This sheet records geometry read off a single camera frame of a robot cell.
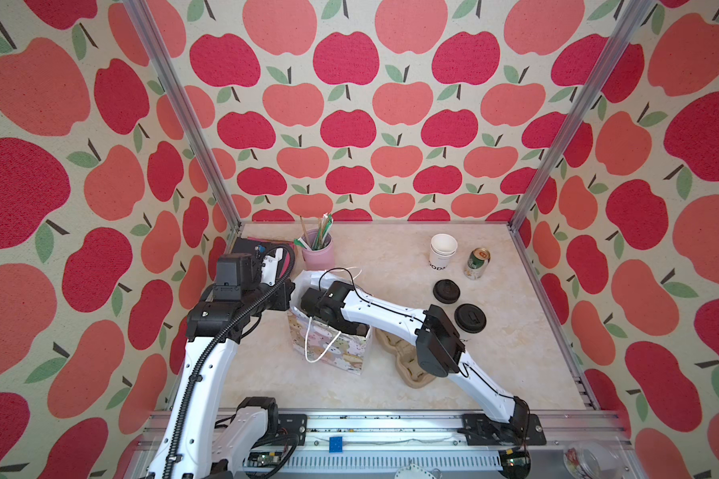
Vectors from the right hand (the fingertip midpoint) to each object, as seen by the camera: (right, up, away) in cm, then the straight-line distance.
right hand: (345, 344), depth 86 cm
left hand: (-11, +19, -15) cm, 26 cm away
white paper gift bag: (-6, +5, -13) cm, 15 cm away
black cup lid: (+34, +13, +14) cm, 40 cm away
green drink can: (+44, +23, +12) cm, 51 cm away
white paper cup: (+33, +29, +14) cm, 46 cm away
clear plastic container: (+60, -23, -16) cm, 66 cm away
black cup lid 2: (+35, +9, -4) cm, 37 cm away
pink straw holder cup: (-9, +25, +12) cm, 29 cm away
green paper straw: (-7, +36, +9) cm, 38 cm away
